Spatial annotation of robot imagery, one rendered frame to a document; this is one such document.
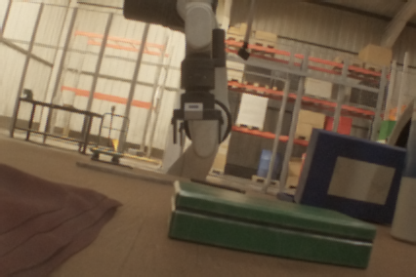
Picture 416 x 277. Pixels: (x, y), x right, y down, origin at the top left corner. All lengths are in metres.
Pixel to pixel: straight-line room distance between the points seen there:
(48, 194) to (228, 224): 0.10
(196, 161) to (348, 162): 0.65
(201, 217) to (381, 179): 0.41
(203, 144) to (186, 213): 0.92
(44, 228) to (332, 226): 0.16
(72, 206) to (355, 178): 0.44
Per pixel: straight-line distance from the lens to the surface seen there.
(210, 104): 1.01
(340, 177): 0.58
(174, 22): 1.27
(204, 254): 0.22
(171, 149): 8.72
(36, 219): 0.17
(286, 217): 0.24
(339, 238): 0.26
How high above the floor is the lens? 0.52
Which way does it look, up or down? 2 degrees up
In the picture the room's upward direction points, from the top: 12 degrees clockwise
